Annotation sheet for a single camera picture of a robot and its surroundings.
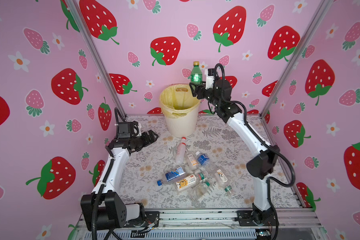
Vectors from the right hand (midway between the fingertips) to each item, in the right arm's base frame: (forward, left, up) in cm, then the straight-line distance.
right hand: (194, 82), depth 75 cm
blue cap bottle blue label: (-34, +9, -39) cm, 53 cm away
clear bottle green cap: (-39, -7, -45) cm, 60 cm away
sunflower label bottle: (-37, 0, -39) cm, 54 cm away
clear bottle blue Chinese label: (-21, -8, -40) cm, 46 cm away
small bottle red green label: (-30, -6, -41) cm, 51 cm away
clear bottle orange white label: (-23, -2, -40) cm, 46 cm away
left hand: (-21, +21, -24) cm, 38 cm away
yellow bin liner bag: (+17, +14, -26) cm, 34 cm away
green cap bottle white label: (-33, -19, -40) cm, 55 cm away
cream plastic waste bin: (+3, +7, -39) cm, 40 cm away
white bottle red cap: (-19, +6, -40) cm, 45 cm away
